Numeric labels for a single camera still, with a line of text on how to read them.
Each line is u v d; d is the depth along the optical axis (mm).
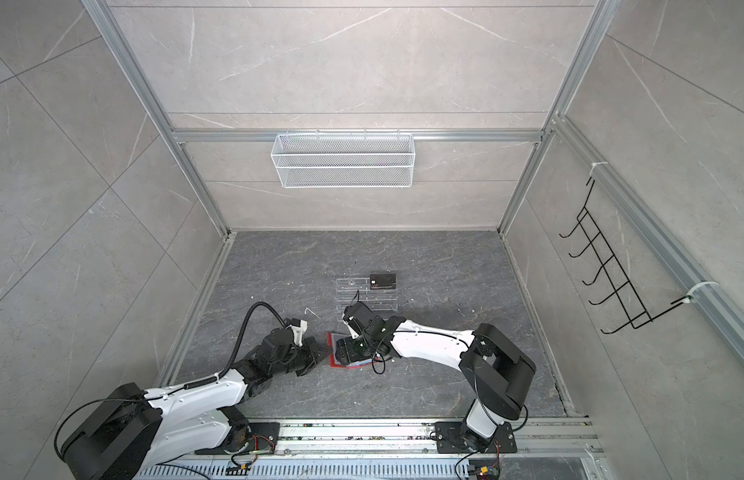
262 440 729
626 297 643
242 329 673
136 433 413
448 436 730
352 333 751
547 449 730
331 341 853
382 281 927
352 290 980
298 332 799
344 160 1001
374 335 647
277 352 664
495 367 455
